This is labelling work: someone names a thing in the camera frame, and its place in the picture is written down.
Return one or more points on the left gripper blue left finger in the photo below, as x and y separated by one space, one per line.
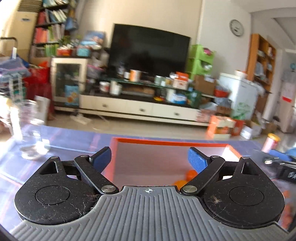
91 168

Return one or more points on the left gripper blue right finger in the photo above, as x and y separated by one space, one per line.
207 169

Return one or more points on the large orange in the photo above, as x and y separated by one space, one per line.
190 175

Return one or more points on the red can yellow lid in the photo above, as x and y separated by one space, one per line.
271 142

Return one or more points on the orange cardboard box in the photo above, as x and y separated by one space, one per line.
137 162

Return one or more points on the blue plaid tablecloth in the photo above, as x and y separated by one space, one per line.
68 144

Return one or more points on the white TV cabinet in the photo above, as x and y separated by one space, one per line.
125 105

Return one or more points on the clear glass jar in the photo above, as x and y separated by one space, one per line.
28 130

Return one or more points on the brown cardboard box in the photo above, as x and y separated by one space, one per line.
204 86

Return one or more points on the white chest freezer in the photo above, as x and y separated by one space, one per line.
243 94

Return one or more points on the orange white medicine box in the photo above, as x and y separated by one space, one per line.
181 81

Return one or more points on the small glass door cabinet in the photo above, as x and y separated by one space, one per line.
68 79

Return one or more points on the green plastic storage rack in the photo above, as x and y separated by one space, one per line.
200 61

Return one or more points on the wooden shelf unit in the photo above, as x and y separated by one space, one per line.
261 61

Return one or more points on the black flat television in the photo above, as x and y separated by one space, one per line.
152 51

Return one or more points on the cart with folded cloths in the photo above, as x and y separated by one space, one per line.
13 71

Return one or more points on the dark bookshelf with books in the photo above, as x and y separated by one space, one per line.
50 29

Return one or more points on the white floor air conditioner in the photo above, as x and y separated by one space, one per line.
19 19

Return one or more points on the round wall clock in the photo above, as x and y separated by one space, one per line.
236 28

